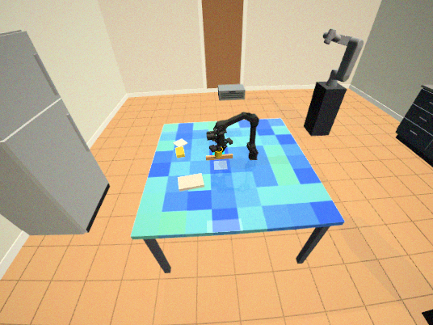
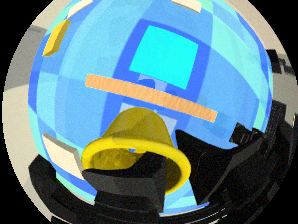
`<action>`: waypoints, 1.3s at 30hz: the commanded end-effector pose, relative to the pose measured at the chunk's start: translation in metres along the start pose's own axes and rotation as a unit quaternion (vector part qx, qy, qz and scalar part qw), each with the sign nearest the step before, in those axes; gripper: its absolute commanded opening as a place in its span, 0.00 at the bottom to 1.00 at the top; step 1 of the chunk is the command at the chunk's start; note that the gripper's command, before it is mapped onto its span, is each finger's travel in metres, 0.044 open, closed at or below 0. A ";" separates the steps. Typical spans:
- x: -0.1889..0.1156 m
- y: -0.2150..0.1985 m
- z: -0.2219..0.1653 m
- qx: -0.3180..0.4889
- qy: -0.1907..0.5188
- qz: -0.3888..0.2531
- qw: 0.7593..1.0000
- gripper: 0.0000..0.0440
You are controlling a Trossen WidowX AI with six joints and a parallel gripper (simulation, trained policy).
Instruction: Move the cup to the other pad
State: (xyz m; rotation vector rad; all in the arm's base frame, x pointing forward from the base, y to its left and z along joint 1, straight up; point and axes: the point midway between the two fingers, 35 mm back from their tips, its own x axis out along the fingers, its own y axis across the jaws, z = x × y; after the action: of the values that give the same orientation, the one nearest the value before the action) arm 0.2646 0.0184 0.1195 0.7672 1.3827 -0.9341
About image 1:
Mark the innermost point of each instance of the orange flat bar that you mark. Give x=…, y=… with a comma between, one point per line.
x=224, y=156

